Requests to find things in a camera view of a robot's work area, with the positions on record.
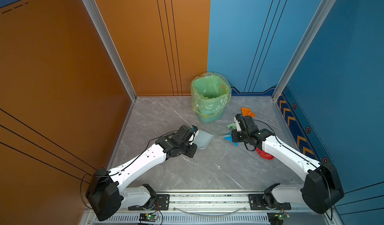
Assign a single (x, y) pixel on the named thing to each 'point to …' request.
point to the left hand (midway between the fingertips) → (195, 147)
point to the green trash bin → (208, 118)
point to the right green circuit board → (277, 218)
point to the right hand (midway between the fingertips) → (231, 134)
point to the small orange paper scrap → (247, 112)
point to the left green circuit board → (145, 217)
